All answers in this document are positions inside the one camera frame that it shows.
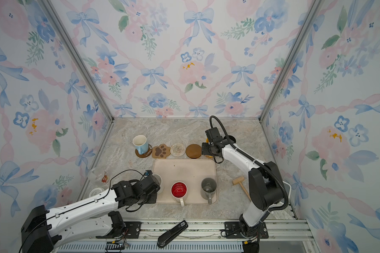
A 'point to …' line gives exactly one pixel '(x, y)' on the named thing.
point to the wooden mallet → (239, 180)
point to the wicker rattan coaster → (209, 156)
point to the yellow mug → (207, 140)
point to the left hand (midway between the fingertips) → (156, 195)
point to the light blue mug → (140, 142)
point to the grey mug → (208, 187)
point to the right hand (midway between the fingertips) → (207, 148)
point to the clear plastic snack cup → (99, 175)
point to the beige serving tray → (190, 171)
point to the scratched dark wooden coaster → (145, 155)
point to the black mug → (231, 137)
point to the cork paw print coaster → (161, 151)
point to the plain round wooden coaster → (193, 151)
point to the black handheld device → (164, 238)
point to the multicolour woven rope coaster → (177, 149)
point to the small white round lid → (95, 191)
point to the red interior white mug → (179, 190)
